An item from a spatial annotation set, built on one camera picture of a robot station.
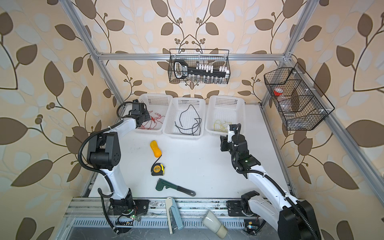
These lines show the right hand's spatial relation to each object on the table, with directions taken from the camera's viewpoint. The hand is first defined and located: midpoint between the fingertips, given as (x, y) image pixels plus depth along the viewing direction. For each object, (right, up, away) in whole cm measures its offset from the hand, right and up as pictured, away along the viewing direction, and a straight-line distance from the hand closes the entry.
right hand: (224, 137), depth 83 cm
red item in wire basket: (+29, +25, -1) cm, 38 cm away
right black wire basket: (+42, +18, 0) cm, 46 cm away
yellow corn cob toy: (-41, -10, +9) cm, 43 cm away
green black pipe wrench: (-35, -25, -2) cm, 43 cm away
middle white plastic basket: (-24, +11, +29) cm, 39 cm away
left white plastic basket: (-48, +22, +37) cm, 65 cm away
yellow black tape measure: (-38, -19, +2) cm, 42 cm away
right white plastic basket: (+4, +17, +33) cm, 37 cm away
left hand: (-51, +15, +16) cm, 55 cm away
